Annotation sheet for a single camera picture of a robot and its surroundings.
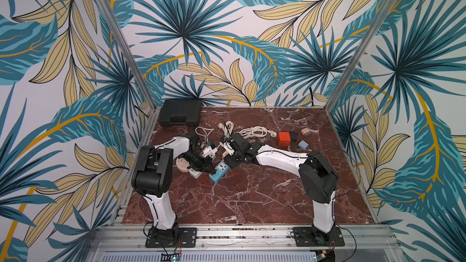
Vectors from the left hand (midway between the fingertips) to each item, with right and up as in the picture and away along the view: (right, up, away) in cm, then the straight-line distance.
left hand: (212, 173), depth 87 cm
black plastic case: (-21, +31, +28) cm, 47 cm away
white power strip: (-8, -1, +1) cm, 8 cm away
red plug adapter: (+37, +16, +11) cm, 42 cm away
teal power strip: (+4, +1, +1) cm, 4 cm away
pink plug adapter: (+52, +19, +19) cm, 59 cm away
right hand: (+8, +8, +4) cm, 12 cm away
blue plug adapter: (+48, +12, +13) cm, 52 cm away
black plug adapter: (+44, +17, +16) cm, 50 cm away
